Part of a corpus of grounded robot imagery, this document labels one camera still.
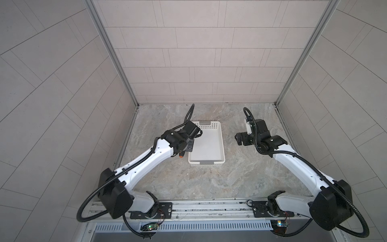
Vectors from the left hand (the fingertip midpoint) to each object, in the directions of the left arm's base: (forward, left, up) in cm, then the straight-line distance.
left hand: (188, 143), depth 79 cm
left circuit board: (-35, +16, -12) cm, 40 cm away
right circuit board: (-35, -43, -14) cm, 57 cm away
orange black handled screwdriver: (-7, +3, +2) cm, 8 cm away
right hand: (+6, -31, 0) cm, 31 cm away
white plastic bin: (+3, -12, -13) cm, 18 cm away
